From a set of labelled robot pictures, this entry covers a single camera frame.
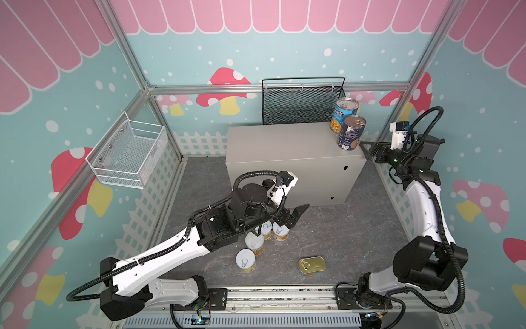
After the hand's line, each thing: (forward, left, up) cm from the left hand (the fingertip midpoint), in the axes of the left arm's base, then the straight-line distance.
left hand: (294, 199), depth 60 cm
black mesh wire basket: (+54, -2, 0) cm, 54 cm away
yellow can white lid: (+2, +3, -30) cm, 30 cm away
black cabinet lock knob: (+19, -21, -7) cm, 30 cm away
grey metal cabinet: (+45, -13, -23) cm, 52 cm away
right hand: (+26, -30, 0) cm, 40 cm away
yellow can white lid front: (-9, +16, -30) cm, 35 cm away
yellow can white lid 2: (+4, +9, -31) cm, 32 cm away
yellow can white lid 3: (-3, +13, -28) cm, 31 cm away
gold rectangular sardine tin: (-10, -9, -31) cm, 34 cm away
